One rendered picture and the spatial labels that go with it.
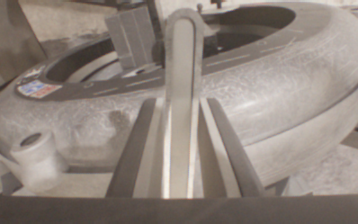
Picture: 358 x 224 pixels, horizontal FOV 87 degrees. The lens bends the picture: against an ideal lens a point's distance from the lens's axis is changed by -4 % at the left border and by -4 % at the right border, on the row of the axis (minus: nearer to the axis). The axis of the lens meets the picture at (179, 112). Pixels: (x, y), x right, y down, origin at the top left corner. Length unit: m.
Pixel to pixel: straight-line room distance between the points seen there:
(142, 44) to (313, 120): 0.23
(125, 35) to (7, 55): 1.12
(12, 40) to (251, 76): 1.26
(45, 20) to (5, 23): 0.19
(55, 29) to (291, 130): 1.16
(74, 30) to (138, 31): 0.90
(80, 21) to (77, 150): 1.00
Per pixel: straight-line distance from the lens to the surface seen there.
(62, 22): 1.20
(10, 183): 0.43
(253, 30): 0.64
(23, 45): 1.31
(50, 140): 0.22
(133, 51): 0.31
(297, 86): 0.20
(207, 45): 0.27
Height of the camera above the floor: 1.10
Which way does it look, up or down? 59 degrees down
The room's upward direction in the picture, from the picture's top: 170 degrees clockwise
